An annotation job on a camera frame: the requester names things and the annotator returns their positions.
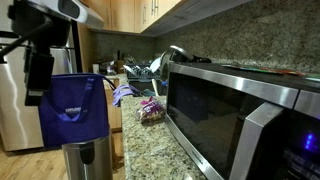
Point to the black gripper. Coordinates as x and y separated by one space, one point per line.
39 71

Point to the clear mixed nuts packet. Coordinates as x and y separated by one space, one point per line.
150 111

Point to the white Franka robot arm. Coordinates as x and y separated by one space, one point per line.
83 13

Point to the blue fabric bag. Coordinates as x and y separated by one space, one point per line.
66 130

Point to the stainless steel refrigerator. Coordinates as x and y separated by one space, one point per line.
13 100

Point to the white cup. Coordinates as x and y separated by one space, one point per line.
95 68

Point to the kitchen utensils pile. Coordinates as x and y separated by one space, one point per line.
108 68

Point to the light wood base cabinet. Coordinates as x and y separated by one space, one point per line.
115 116

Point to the purple cloth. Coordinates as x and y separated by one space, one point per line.
121 92

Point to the stainless steel trash can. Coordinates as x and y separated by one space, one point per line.
100 160

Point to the dark dish rack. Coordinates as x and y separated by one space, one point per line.
140 71

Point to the small pink plastic item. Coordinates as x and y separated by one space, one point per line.
148 99

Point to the light wood upper cabinets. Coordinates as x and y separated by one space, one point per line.
123 15

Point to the white plate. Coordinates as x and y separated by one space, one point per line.
155 64

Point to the stainless steel microwave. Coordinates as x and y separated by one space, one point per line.
213 116

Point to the colourful papers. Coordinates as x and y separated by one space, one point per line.
266 70

